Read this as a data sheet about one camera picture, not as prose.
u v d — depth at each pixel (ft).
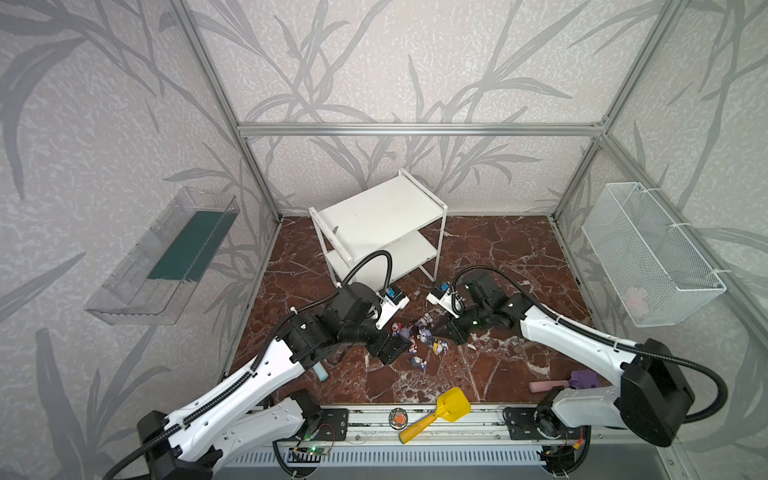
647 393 1.33
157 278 2.11
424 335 2.52
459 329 2.24
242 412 1.42
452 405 2.51
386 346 1.96
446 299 2.32
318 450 2.32
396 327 2.90
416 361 2.70
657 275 2.03
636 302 2.42
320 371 2.64
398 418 2.46
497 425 2.47
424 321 2.92
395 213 2.49
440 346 2.78
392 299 1.99
